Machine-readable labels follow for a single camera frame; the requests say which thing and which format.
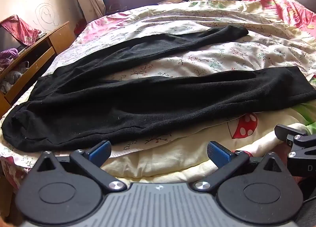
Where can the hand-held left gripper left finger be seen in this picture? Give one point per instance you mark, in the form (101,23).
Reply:
(100,153)

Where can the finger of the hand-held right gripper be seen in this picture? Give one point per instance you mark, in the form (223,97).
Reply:
(286,132)

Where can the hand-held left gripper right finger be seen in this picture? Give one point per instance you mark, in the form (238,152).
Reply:
(217,154)

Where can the black pants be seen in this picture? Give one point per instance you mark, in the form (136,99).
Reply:
(123,108)

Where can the pink and cream cartoon quilt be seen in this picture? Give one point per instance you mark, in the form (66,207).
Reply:
(158,165)

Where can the grey clutter in desk shelf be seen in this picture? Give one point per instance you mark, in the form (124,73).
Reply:
(13,75)

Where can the wooden side cabinet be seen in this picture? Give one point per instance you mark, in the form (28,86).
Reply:
(59,37)

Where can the purple cloth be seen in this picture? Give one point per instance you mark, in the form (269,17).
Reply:
(8,55)

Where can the black monitor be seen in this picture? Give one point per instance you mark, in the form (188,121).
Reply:
(6,39)

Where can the pink floral cloth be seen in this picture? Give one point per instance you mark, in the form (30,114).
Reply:
(19,28)

